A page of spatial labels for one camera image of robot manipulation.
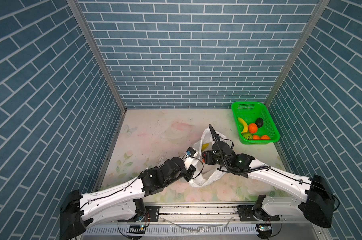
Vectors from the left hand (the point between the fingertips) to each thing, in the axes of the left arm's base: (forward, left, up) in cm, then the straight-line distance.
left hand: (197, 163), depth 71 cm
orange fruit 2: (+24, -42, -14) cm, 50 cm away
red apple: (+4, -4, -5) cm, 7 cm away
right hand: (+8, -4, -5) cm, 11 cm away
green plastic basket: (+51, -47, -17) cm, 71 cm away
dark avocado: (+38, -48, -14) cm, 63 cm away
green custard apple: (+23, -35, -12) cm, 44 cm away
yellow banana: (+35, -38, -16) cm, 54 cm away
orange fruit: (+32, -42, -13) cm, 54 cm away
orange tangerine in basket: (+24, -48, -14) cm, 56 cm away
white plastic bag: (0, -6, -14) cm, 15 cm away
